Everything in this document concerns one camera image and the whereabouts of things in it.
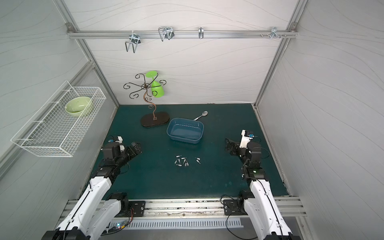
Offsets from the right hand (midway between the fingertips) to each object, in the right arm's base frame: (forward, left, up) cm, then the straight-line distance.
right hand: (234, 139), depth 81 cm
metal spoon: (+32, +17, -16) cm, 40 cm away
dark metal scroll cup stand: (+25, +55, -15) cm, 62 cm away
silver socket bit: (-6, +20, -16) cm, 26 cm away
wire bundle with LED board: (-40, +55, -14) cm, 69 cm away
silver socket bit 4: (-8, +33, -16) cm, 37 cm away
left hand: (-5, +55, -3) cm, 55 cm away
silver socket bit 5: (-9, +27, -16) cm, 32 cm away
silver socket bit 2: (-4, +32, -16) cm, 36 cm away
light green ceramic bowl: (+4, +81, +19) cm, 84 cm away
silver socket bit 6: (-10, +31, -16) cm, 36 cm away
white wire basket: (-7, +85, +16) cm, 87 cm away
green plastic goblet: (+31, +48, +8) cm, 58 cm away
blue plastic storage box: (+16, +30, -17) cm, 38 cm away
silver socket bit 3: (-5, +29, -16) cm, 33 cm away
